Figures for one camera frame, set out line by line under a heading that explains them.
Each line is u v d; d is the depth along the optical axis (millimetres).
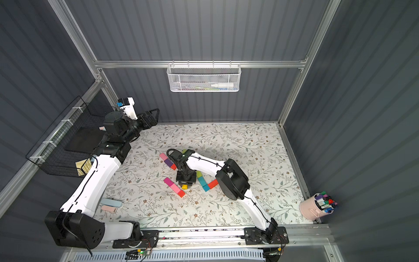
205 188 889
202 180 913
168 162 991
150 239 751
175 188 888
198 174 934
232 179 560
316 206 721
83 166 599
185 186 870
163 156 1024
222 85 888
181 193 867
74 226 389
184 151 717
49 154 621
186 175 771
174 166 967
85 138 750
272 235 642
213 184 913
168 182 916
